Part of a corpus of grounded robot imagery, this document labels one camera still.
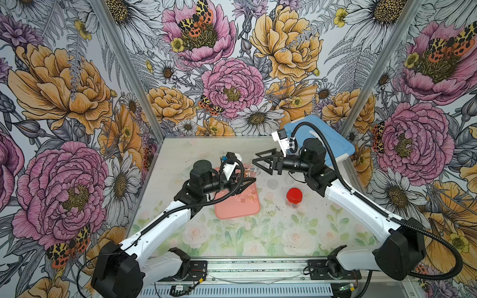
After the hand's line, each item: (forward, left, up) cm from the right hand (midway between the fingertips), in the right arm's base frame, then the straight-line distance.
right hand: (255, 162), depth 67 cm
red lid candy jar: (-1, -18, -25) cm, 31 cm away
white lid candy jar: (-2, +2, -3) cm, 4 cm away
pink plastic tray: (+1, +4, -33) cm, 33 cm away
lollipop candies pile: (+4, +1, -33) cm, 33 cm away
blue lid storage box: (+24, -46, -18) cm, 55 cm away
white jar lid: (+11, -11, -33) cm, 36 cm away
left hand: (-2, +2, -7) cm, 8 cm away
